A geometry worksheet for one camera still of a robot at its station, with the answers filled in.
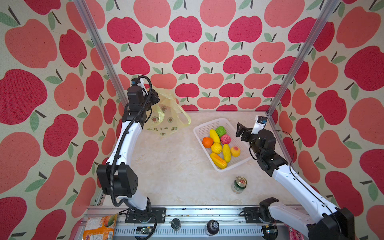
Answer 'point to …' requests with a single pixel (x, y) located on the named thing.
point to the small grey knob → (175, 224)
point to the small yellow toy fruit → (216, 148)
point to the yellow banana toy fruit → (226, 153)
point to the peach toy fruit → (235, 151)
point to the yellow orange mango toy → (218, 161)
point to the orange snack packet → (101, 228)
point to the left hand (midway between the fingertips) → (160, 91)
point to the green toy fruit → (221, 131)
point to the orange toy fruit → (207, 142)
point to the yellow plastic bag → (167, 116)
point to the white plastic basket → (221, 144)
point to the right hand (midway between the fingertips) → (250, 124)
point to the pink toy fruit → (225, 139)
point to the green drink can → (239, 185)
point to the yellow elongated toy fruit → (214, 136)
